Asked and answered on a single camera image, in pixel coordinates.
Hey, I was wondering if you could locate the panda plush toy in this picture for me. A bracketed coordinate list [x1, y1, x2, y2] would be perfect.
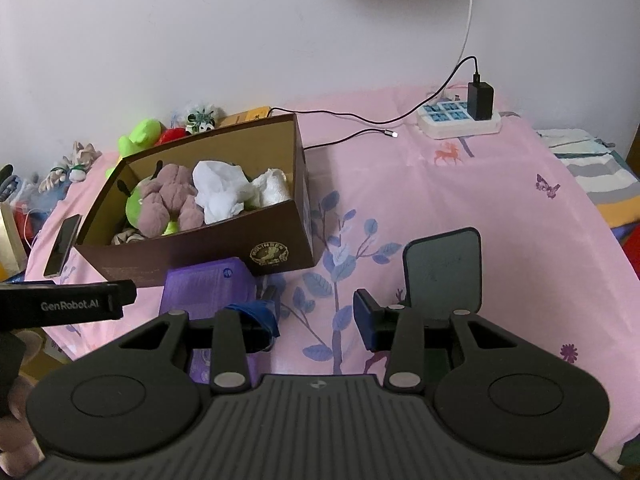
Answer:
[170, 101, 226, 135]

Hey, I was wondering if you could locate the purple soft packet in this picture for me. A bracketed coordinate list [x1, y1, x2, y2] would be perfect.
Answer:
[160, 257, 258, 383]

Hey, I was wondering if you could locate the black charging cable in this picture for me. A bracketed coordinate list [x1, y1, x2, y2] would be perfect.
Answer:
[270, 56, 481, 151]

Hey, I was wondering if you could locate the black charger plug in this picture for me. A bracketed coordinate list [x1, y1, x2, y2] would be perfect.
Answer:
[466, 72, 496, 122]

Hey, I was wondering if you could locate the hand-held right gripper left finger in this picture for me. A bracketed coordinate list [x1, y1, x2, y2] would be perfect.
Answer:
[117, 300, 281, 394]

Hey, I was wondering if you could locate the yellow white paper bag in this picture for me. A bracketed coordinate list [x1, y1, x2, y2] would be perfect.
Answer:
[0, 202, 28, 271]

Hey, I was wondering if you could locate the black smartphone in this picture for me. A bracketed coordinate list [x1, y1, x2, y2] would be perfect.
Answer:
[43, 214, 82, 278]

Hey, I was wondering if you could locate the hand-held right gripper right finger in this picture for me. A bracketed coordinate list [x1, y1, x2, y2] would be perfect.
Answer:
[352, 289, 521, 392]

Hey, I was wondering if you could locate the pink floral bedsheet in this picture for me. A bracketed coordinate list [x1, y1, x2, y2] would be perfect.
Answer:
[25, 85, 640, 466]

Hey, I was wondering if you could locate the yellow book box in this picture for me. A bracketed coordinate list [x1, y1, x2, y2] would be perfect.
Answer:
[217, 106, 273, 128]

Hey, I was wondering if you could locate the striped folded blanket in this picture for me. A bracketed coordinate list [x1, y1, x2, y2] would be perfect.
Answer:
[537, 129, 640, 241]

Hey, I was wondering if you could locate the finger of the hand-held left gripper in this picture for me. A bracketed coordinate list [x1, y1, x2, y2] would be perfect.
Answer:
[100, 280, 137, 307]

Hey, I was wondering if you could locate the green yellow caterpillar plush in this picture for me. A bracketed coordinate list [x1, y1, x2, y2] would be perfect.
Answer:
[105, 118, 163, 178]

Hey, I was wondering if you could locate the white power strip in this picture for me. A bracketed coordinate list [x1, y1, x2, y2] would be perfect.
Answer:
[416, 99, 502, 140]

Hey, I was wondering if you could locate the white knitted towel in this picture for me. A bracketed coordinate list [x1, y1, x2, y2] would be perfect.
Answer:
[243, 167, 292, 209]

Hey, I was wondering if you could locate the red plush toy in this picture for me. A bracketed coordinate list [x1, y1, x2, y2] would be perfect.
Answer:
[155, 127, 188, 147]

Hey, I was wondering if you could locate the brown cardboard box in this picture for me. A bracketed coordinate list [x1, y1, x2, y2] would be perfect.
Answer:
[75, 112, 317, 288]

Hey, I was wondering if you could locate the white tissue cloth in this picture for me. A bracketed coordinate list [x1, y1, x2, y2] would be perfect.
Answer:
[192, 160, 257, 224]

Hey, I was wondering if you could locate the beige cloth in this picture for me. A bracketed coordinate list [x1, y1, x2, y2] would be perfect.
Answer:
[111, 229, 146, 247]

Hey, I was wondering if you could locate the person's left hand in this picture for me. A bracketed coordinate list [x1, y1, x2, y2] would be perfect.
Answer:
[0, 375, 47, 480]

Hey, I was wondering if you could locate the mauve plush toy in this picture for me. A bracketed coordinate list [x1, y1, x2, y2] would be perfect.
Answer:
[135, 162, 206, 238]

